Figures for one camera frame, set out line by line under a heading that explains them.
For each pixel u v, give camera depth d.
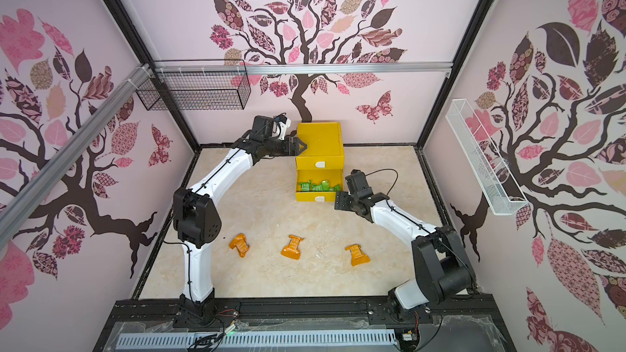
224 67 0.95
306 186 0.95
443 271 0.43
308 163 0.89
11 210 0.49
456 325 0.72
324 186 0.92
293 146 0.81
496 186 0.74
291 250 0.87
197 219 0.53
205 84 1.63
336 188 0.94
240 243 0.88
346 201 0.82
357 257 0.85
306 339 0.70
